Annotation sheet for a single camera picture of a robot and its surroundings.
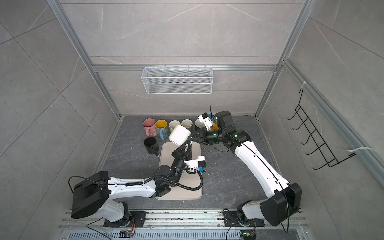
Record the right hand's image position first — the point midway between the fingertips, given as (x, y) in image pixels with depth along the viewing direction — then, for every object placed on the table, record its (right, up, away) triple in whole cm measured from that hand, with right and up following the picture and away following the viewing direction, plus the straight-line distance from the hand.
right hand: (189, 138), depth 69 cm
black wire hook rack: (+58, -1, -4) cm, 58 cm away
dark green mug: (+5, +7, +34) cm, 35 cm away
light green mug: (-13, +7, +34) cm, 37 cm away
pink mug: (-30, +7, +34) cm, 46 cm away
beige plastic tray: (+1, -27, +19) cm, 33 cm away
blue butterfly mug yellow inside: (-21, +7, +34) cm, 41 cm away
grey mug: (-3, +8, +35) cm, 36 cm away
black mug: (-26, -7, +26) cm, 37 cm away
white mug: (-5, +2, -2) cm, 5 cm away
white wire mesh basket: (-10, +37, +32) cm, 50 cm away
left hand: (-2, 0, -2) cm, 3 cm away
